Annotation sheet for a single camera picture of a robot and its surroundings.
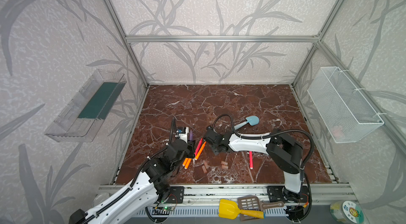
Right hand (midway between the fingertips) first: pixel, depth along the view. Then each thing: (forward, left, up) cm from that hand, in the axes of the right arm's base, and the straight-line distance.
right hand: (216, 139), depth 91 cm
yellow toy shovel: (-33, -5, 0) cm, 34 cm away
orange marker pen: (-7, +9, 0) cm, 11 cm away
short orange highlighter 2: (-13, +15, +1) cm, 20 cm away
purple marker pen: (-5, +13, +16) cm, 21 cm away
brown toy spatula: (-31, -17, 0) cm, 35 cm away
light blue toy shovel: (+14, -24, -1) cm, 27 cm away
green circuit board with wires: (-33, +22, +1) cm, 40 cm away
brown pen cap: (-17, +6, +1) cm, 18 cm away
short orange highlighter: (-13, +17, +1) cm, 21 cm away
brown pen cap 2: (-14, +6, 0) cm, 15 cm away
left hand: (-5, +10, +13) cm, 17 cm away
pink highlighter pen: (-10, -19, +1) cm, 21 cm away
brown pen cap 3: (-15, -5, -1) cm, 16 cm away
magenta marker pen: (-4, +10, 0) cm, 11 cm away
